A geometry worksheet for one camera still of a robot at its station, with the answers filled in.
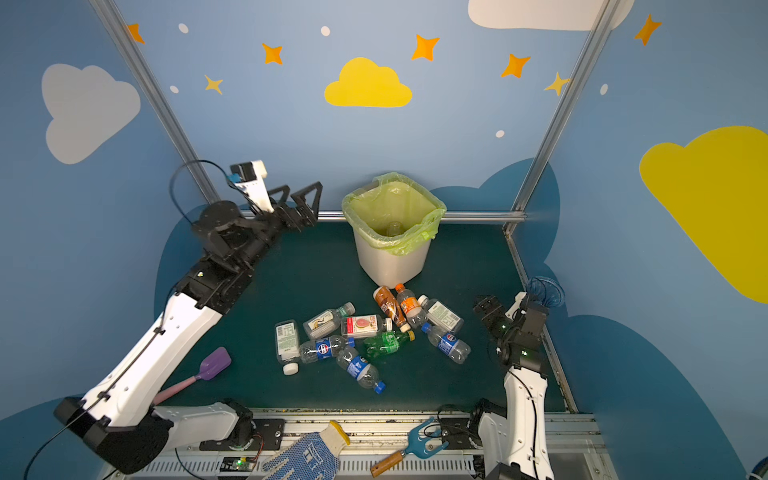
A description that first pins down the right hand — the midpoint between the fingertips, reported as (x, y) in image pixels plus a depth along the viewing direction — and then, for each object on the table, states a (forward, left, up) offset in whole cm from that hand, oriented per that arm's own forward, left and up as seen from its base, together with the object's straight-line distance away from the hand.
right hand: (487, 303), depth 81 cm
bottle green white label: (+3, +11, -13) cm, 17 cm away
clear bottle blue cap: (-16, +34, -10) cm, 39 cm away
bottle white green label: (-10, +56, -12) cm, 59 cm away
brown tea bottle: (+4, +27, -11) cm, 30 cm away
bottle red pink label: (-3, +35, -12) cm, 37 cm away
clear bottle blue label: (+33, +27, -5) cm, 43 cm away
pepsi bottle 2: (-7, +10, -12) cm, 17 cm away
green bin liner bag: (+36, +26, 0) cm, 44 cm away
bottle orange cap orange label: (+4, +21, -11) cm, 24 cm away
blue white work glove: (-37, +45, -14) cm, 60 cm away
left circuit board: (-39, +61, -15) cm, 74 cm away
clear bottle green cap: (-2, +46, -11) cm, 47 cm away
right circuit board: (-36, +5, -12) cm, 38 cm away
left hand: (+5, +44, +35) cm, 57 cm away
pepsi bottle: (-11, +45, -10) cm, 48 cm away
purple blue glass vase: (+4, -16, +2) cm, 17 cm away
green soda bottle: (-7, +28, -13) cm, 32 cm away
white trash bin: (+13, +29, -4) cm, 32 cm away
